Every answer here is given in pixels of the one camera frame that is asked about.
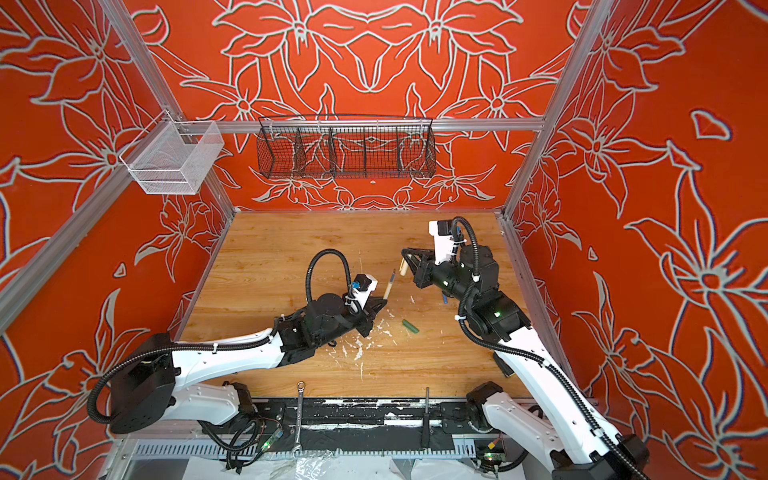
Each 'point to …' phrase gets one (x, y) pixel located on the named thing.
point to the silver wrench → (301, 387)
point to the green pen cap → (411, 327)
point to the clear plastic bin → (173, 157)
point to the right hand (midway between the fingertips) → (400, 252)
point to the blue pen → (446, 301)
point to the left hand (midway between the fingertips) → (385, 298)
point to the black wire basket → (345, 146)
